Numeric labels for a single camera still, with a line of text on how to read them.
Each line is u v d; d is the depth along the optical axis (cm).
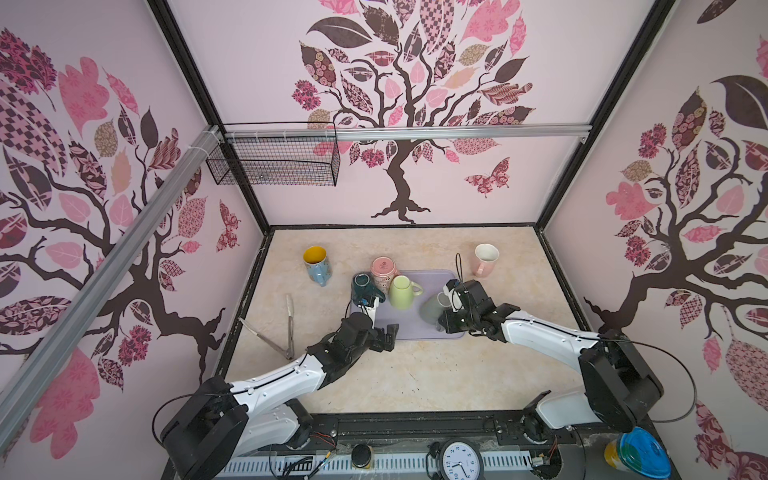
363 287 92
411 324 94
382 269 93
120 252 57
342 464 70
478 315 68
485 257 103
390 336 74
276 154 95
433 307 89
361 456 62
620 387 43
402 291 92
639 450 63
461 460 68
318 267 97
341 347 63
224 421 40
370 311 73
